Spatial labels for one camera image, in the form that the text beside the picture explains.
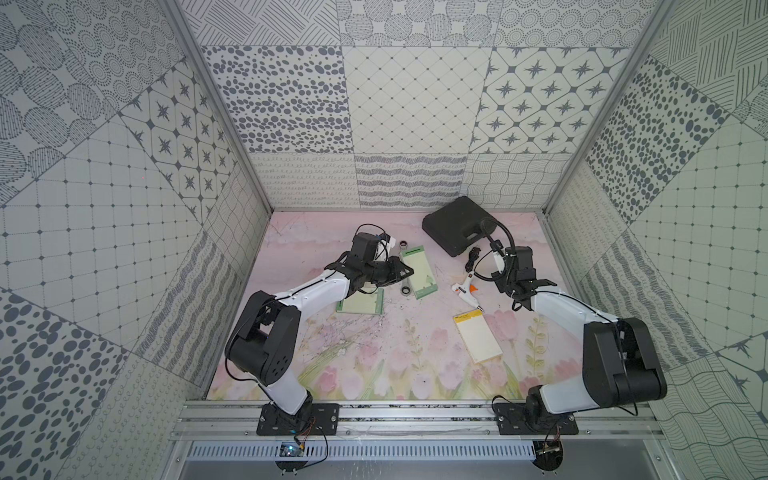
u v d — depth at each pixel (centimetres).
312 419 73
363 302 94
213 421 75
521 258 72
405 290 98
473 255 109
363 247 70
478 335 89
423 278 88
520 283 69
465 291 95
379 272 76
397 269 78
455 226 113
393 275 78
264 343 46
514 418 74
